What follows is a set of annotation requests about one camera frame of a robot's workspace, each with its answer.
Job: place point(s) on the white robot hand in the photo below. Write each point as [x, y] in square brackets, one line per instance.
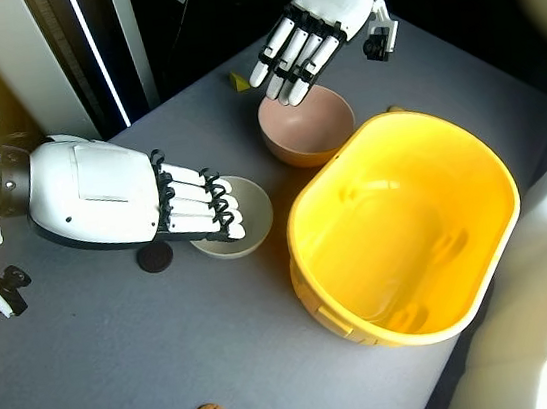
[332, 0]
[95, 187]

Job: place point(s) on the large pink bowl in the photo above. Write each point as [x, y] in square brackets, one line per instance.
[309, 129]

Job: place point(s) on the small beige bowl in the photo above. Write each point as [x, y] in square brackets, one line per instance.
[254, 202]

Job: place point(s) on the yellow plastic tub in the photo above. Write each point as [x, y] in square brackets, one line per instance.
[400, 248]

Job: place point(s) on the dark chocolate sandwich cookie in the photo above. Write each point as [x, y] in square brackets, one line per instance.
[154, 259]

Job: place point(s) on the yellow triangular block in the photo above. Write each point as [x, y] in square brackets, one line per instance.
[239, 84]

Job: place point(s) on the grey table cloth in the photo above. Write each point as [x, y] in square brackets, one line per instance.
[122, 360]

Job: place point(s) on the white rounded bulky object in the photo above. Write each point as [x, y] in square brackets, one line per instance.
[534, 306]

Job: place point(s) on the white metal frame post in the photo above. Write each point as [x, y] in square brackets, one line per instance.
[22, 56]

